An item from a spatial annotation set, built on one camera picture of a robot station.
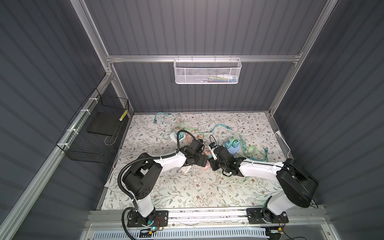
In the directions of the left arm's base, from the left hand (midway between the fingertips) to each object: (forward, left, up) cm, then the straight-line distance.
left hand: (200, 158), depth 93 cm
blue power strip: (+4, -22, 0) cm, 22 cm away
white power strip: (+14, +12, -1) cm, 19 cm away
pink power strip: (+1, -4, +6) cm, 7 cm away
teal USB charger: (+6, -18, +5) cm, 20 cm away
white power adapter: (-6, +10, -1) cm, 12 cm away
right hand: (-2, -7, +2) cm, 7 cm away
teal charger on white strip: (+16, +12, +4) cm, 20 cm away
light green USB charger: (+10, -21, +5) cm, 24 cm away
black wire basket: (+3, +54, +25) cm, 60 cm away
